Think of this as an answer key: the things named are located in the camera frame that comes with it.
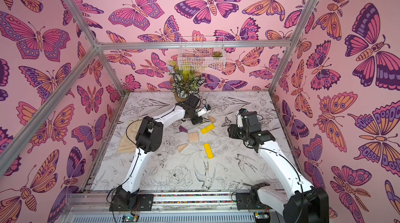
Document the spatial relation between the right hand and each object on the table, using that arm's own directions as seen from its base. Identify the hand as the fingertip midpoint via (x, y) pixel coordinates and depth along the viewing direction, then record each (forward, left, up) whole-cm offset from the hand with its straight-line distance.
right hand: (233, 128), depth 82 cm
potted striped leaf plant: (+31, +29, +4) cm, 43 cm away
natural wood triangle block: (-5, +29, -13) cm, 32 cm away
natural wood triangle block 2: (+15, +10, -14) cm, 23 cm away
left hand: (+17, +17, -15) cm, 29 cm away
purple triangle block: (+8, +30, -14) cm, 34 cm away
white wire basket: (+42, +18, +18) cm, 49 cm away
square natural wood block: (+3, +22, -16) cm, 27 cm away
